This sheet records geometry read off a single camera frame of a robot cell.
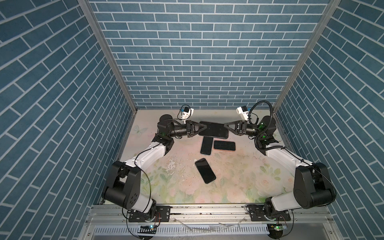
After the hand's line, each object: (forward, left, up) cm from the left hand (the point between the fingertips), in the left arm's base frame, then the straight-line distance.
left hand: (205, 130), depth 70 cm
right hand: (+2, -9, 0) cm, 9 cm away
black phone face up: (-7, -1, -32) cm, 33 cm away
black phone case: (0, -4, 0) cm, 4 cm away
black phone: (+10, -16, -30) cm, 36 cm away
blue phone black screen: (+9, -3, -29) cm, 31 cm away
